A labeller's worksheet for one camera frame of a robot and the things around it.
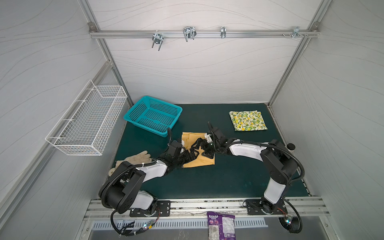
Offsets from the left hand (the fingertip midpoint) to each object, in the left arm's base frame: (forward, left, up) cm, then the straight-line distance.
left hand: (196, 153), depth 88 cm
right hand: (+3, 0, +3) cm, 4 cm away
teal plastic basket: (+34, +34, -4) cm, 48 cm away
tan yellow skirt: (+11, +5, -3) cm, 13 cm away
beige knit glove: (-2, +33, -4) cm, 34 cm away
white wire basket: (0, +51, +27) cm, 57 cm away
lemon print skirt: (+28, -38, -2) cm, 47 cm away
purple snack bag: (-35, -12, -1) cm, 37 cm away
